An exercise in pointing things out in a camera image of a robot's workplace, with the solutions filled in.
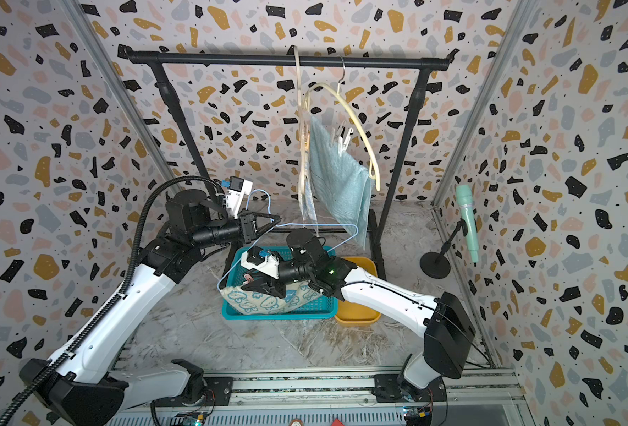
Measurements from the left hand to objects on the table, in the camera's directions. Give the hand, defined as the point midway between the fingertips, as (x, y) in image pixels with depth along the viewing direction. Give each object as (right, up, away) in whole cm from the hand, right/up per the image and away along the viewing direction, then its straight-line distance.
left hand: (283, 220), depth 63 cm
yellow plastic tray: (+19, -31, +27) cm, 46 cm away
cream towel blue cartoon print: (-10, -22, +7) cm, 25 cm away
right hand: (-9, -15, +2) cm, 17 cm away
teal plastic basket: (+8, -29, +27) cm, 41 cm away
